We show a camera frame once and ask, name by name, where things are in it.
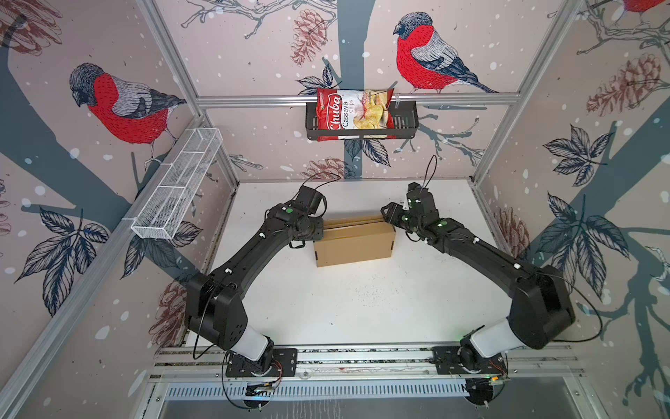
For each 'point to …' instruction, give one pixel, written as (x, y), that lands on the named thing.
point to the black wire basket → (406, 126)
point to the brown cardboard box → (354, 239)
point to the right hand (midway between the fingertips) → (384, 210)
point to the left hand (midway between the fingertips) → (319, 226)
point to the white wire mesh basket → (162, 214)
